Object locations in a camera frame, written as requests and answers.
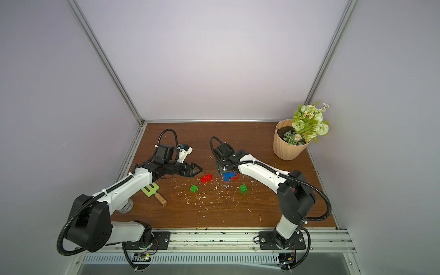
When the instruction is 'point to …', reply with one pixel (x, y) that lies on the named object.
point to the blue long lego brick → (227, 176)
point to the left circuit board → (141, 257)
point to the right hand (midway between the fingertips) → (226, 164)
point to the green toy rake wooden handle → (153, 191)
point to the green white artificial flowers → (307, 125)
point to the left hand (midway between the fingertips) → (198, 167)
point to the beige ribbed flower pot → (289, 144)
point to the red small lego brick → (236, 177)
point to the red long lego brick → (207, 178)
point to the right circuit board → (286, 260)
